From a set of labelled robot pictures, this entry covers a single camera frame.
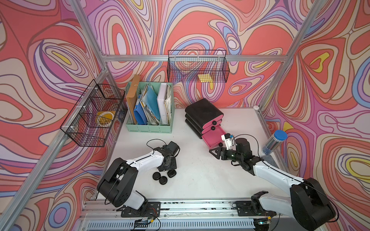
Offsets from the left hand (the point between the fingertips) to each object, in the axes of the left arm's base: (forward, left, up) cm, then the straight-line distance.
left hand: (172, 167), depth 89 cm
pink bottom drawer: (+19, -27, +5) cm, 34 cm away
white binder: (+32, +7, +24) cm, 40 cm away
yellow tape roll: (+11, +32, +33) cm, 47 cm away
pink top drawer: (+23, -26, +15) cm, 38 cm away
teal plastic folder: (+36, +15, +26) cm, 47 cm away
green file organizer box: (+29, +16, +5) cm, 33 cm away
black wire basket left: (+17, +42, +28) cm, 53 cm away
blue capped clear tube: (+9, -60, +19) cm, 64 cm away
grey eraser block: (+4, -61, +3) cm, 61 cm away
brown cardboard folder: (+27, +23, +32) cm, 48 cm away
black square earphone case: (-5, 0, +2) cm, 5 cm away
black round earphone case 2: (-8, +5, +1) cm, 10 cm away
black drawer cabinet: (+32, -18, +15) cm, 40 cm away
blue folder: (+28, +22, +18) cm, 40 cm away
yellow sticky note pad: (+44, -21, +35) cm, 60 cm away
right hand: (+4, -25, +10) cm, 27 cm away
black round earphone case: (-6, +9, +1) cm, 11 cm away
